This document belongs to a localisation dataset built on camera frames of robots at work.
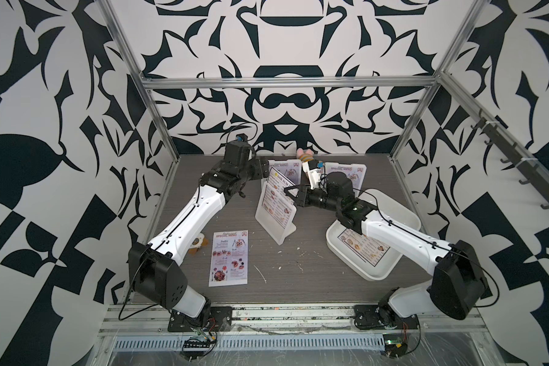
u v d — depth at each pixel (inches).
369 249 35.1
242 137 27.2
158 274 16.0
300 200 27.4
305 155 44.3
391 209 38.3
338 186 23.5
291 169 36.0
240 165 23.8
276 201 32.6
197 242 34.5
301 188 27.1
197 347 28.6
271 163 35.9
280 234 34.3
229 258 34.4
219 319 29.3
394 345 28.0
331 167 35.8
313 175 27.6
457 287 16.8
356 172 35.9
